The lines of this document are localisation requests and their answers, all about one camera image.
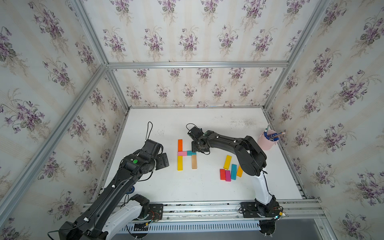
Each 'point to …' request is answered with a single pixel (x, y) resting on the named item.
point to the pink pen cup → (265, 143)
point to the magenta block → (228, 176)
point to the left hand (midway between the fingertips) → (162, 163)
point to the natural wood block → (194, 162)
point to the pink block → (182, 153)
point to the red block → (222, 174)
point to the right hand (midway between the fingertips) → (198, 149)
